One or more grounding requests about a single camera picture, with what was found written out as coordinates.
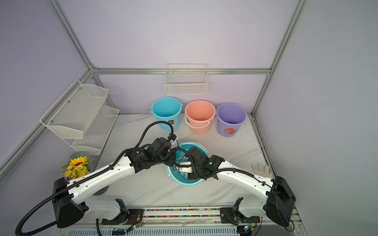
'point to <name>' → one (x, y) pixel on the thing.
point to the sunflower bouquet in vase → (79, 165)
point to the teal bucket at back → (167, 108)
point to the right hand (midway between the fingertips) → (192, 165)
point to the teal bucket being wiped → (180, 177)
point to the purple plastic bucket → (229, 118)
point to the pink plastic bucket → (198, 115)
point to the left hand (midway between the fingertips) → (173, 156)
